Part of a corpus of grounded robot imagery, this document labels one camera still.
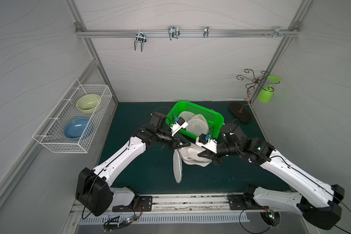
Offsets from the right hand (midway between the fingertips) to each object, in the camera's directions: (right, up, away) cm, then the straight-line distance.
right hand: (199, 151), depth 65 cm
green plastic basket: (+17, +12, +38) cm, 44 cm away
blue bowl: (-57, +11, -1) cm, 58 cm away
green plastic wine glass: (+48, +29, +28) cm, 63 cm away
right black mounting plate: (+20, -23, 0) cm, 31 cm away
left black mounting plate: (-26, -28, +8) cm, 39 cm away
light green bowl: (-56, +22, +8) cm, 61 cm away
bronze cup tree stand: (+40, +19, +46) cm, 65 cm away
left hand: (-5, +3, +3) cm, 6 cm away
